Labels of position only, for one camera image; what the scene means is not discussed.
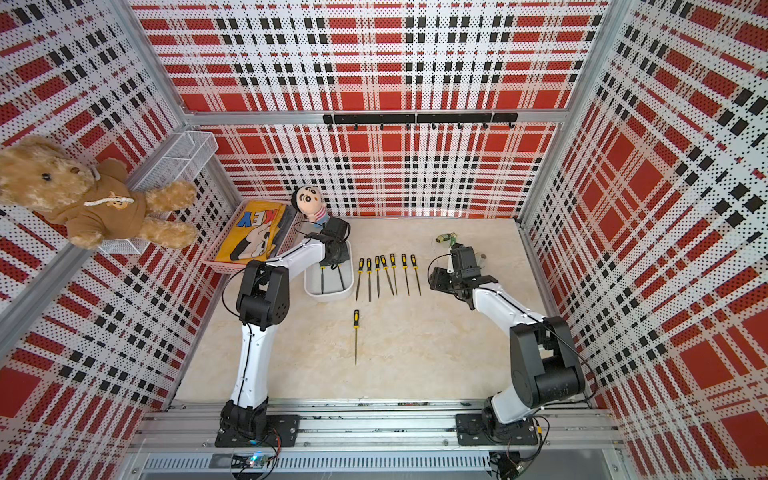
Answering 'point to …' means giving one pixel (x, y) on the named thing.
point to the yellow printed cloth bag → (253, 235)
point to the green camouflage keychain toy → (452, 237)
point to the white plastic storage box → (333, 282)
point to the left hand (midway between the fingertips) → (342, 254)
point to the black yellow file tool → (369, 272)
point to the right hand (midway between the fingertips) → (440, 277)
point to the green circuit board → (253, 461)
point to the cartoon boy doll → (307, 199)
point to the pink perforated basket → (290, 227)
